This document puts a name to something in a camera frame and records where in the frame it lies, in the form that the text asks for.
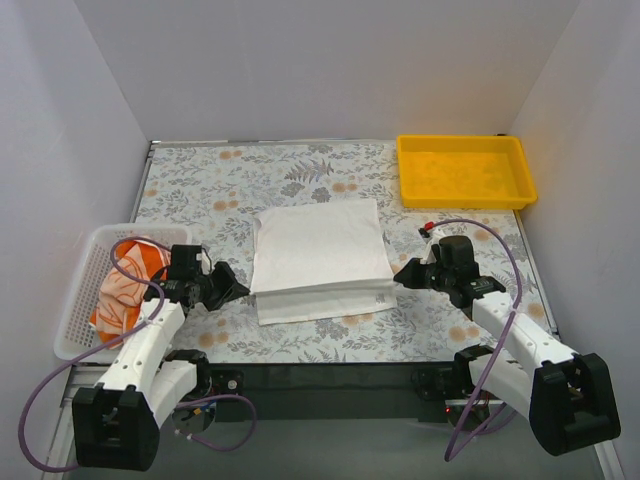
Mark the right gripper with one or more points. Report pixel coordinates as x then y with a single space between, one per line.
420 273

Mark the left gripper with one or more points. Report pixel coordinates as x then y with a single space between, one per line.
213 286

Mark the white towel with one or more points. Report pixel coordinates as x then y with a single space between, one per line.
320 261

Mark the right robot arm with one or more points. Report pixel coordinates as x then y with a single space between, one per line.
567 397

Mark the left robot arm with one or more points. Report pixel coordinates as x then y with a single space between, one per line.
117 421

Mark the yellow plastic tray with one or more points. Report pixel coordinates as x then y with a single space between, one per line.
464 172

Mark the orange patterned towel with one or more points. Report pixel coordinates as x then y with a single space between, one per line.
120 298

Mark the white plastic basket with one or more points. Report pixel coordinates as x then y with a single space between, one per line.
75 334

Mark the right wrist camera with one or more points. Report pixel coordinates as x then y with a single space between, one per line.
432 236

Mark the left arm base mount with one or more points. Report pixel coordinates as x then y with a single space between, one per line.
206 414

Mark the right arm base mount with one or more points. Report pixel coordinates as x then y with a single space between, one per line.
441 385

